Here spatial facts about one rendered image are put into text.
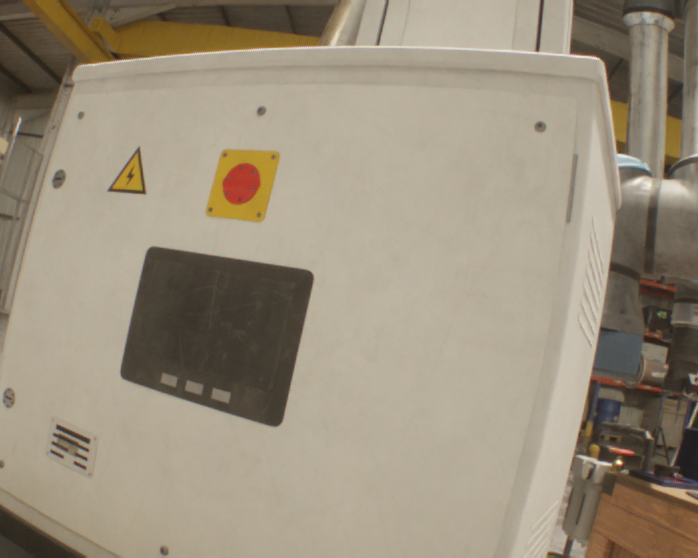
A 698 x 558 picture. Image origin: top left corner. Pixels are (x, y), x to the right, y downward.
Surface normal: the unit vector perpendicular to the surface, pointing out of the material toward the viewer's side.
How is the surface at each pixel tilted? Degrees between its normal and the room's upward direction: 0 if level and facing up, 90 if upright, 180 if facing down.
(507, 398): 90
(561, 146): 90
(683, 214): 87
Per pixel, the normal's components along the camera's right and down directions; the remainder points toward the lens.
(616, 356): -0.42, -0.19
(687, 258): -0.47, 0.57
